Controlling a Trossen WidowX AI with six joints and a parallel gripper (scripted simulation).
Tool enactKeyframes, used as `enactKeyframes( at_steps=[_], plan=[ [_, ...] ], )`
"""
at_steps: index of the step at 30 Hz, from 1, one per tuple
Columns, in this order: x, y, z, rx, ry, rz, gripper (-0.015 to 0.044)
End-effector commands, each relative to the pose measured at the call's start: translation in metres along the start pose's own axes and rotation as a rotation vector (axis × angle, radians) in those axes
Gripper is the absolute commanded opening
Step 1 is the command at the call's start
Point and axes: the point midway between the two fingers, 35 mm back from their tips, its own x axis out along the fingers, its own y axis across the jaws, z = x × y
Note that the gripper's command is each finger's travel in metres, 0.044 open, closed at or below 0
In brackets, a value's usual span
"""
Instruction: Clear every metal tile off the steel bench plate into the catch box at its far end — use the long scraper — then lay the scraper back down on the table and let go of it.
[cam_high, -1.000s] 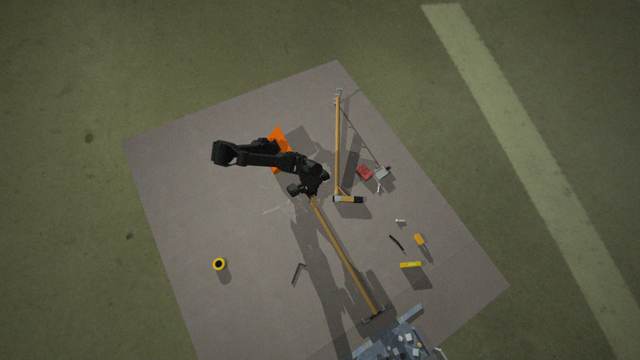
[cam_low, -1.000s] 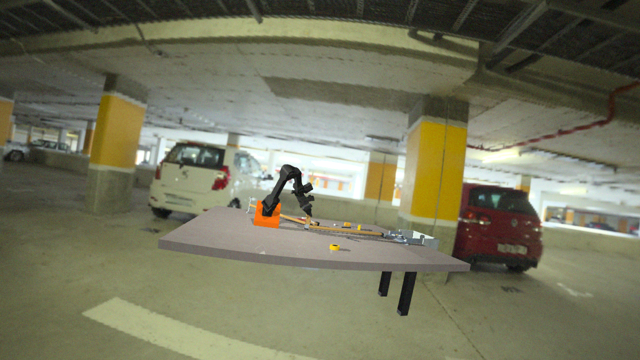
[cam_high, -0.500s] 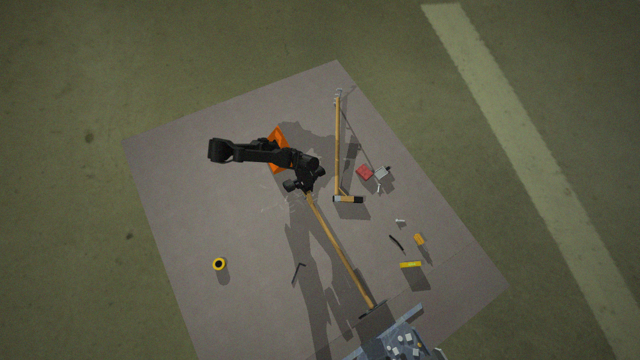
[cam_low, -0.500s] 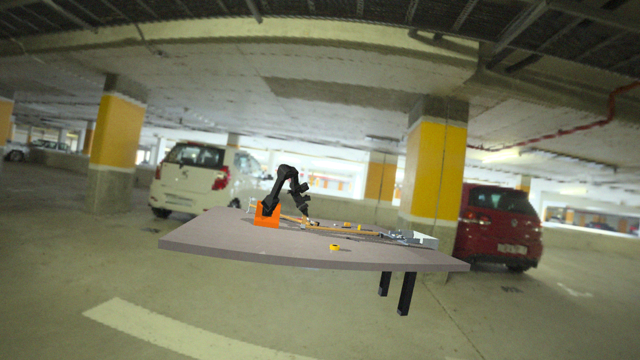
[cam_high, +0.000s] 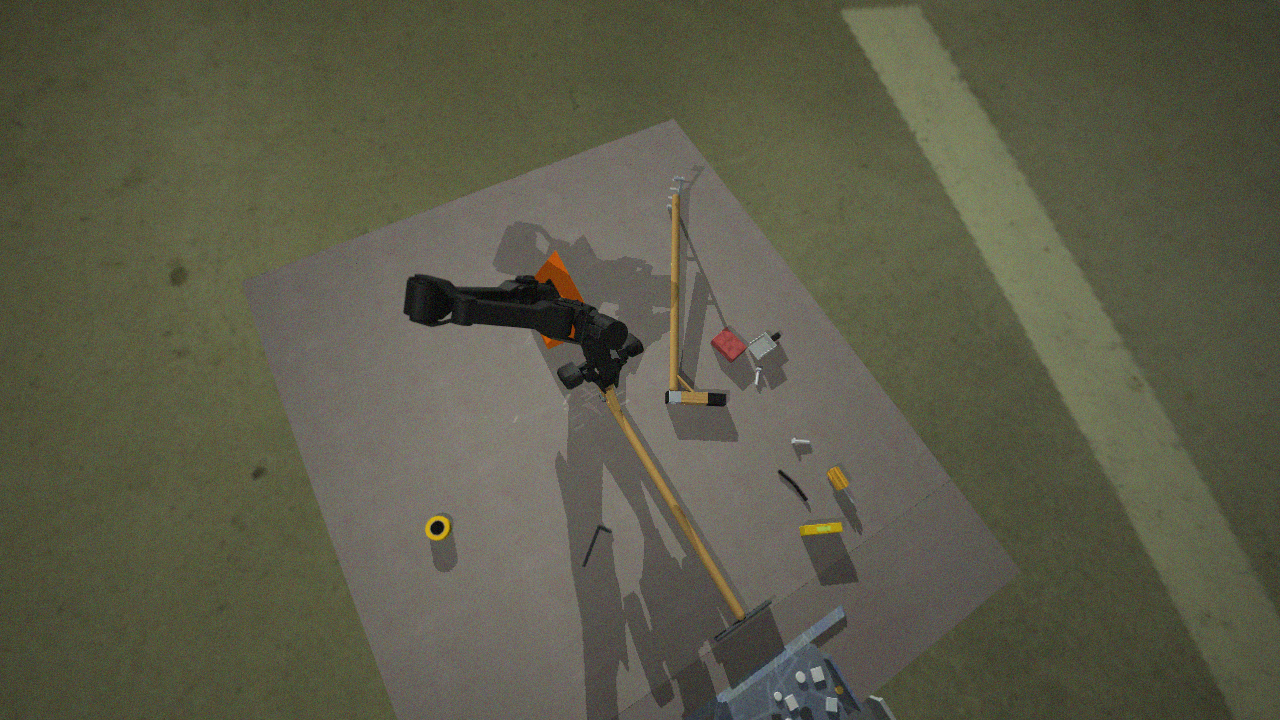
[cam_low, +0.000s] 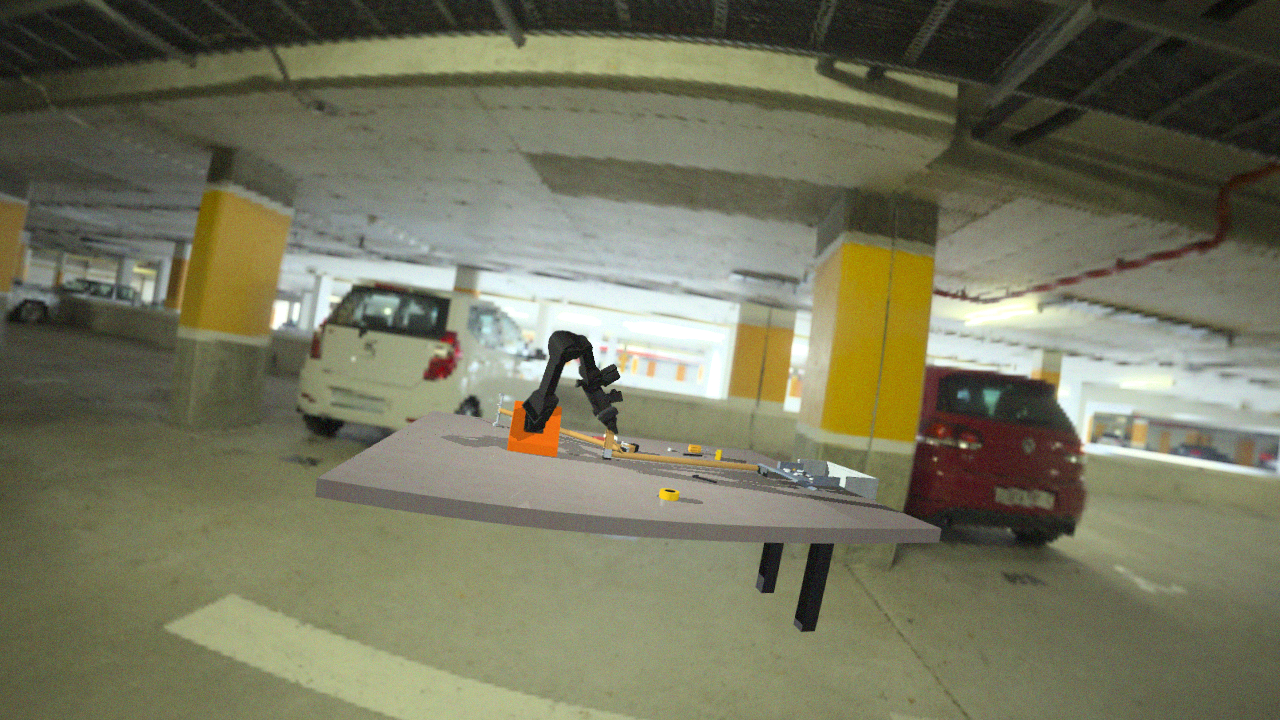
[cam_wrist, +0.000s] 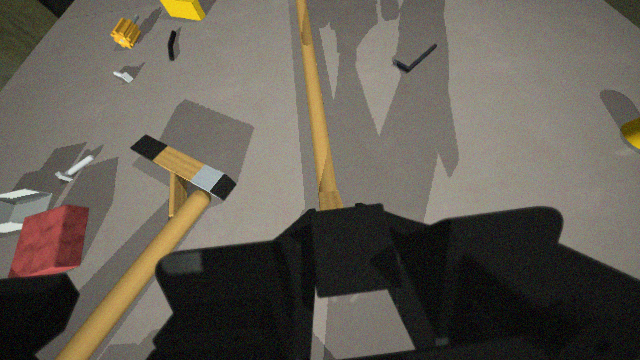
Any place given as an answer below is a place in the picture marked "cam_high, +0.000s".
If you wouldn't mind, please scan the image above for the long wooden-handled scraper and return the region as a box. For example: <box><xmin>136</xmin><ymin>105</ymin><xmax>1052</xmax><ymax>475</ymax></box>
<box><xmin>598</xmin><ymin>373</ymin><xmax>772</xmax><ymax>641</ymax></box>

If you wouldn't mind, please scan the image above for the white open tray with dark handle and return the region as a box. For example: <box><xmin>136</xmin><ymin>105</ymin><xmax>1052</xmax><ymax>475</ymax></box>
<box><xmin>748</xmin><ymin>332</ymin><xmax>781</xmax><ymax>360</ymax></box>

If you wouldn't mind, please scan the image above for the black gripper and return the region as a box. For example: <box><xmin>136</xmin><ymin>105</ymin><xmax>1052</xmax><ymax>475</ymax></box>
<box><xmin>557</xmin><ymin>333</ymin><xmax>644</xmax><ymax>395</ymax></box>

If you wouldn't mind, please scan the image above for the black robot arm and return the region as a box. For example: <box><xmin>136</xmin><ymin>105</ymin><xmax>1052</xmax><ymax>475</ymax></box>
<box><xmin>404</xmin><ymin>274</ymin><xmax>628</xmax><ymax>377</ymax></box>

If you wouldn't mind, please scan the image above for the black bent bar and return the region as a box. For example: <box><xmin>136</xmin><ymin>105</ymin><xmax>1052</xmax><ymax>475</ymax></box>
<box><xmin>777</xmin><ymin>471</ymin><xmax>808</xmax><ymax>501</ymax></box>

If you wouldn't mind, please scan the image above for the yellow cylinder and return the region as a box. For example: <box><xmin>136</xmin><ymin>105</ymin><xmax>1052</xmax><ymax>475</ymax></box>
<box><xmin>425</xmin><ymin>516</ymin><xmax>451</xmax><ymax>541</ymax></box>

